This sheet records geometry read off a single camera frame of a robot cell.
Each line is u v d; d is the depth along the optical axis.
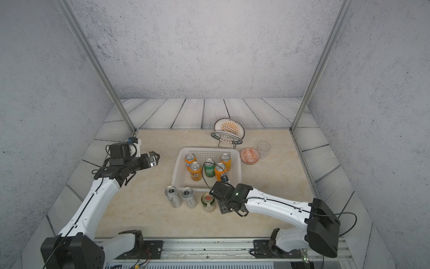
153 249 0.73
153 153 0.74
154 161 0.73
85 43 0.80
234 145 1.07
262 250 0.73
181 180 0.91
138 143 0.73
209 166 0.90
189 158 0.91
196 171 0.89
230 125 1.02
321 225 0.40
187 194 0.76
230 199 0.56
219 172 0.87
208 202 0.76
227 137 0.91
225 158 0.91
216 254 0.73
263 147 1.05
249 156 1.04
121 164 0.60
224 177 0.72
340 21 0.74
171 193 0.77
